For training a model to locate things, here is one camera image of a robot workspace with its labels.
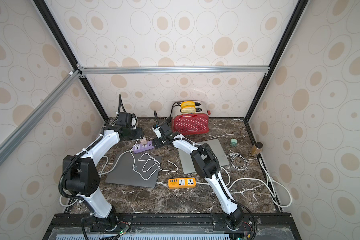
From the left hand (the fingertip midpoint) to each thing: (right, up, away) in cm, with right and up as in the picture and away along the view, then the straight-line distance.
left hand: (144, 131), depth 91 cm
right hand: (+4, -9, +9) cm, 13 cm away
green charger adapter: (+59, -8, +12) cm, 61 cm away
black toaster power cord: (+13, +10, +26) cm, 30 cm away
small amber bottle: (+70, -11, +2) cm, 71 cm away
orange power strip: (+23, -29, -7) cm, 38 cm away
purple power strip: (-5, -11, +9) cm, 15 cm away
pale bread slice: (+27, +14, +7) cm, 31 cm away
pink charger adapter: (-2, -6, +6) cm, 9 cm away
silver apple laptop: (+27, -20, +3) cm, 34 cm away
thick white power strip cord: (+71, -30, -6) cm, 77 cm away
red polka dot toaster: (+33, +6, +10) cm, 35 cm away
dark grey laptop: (-5, -23, 0) cm, 24 cm away
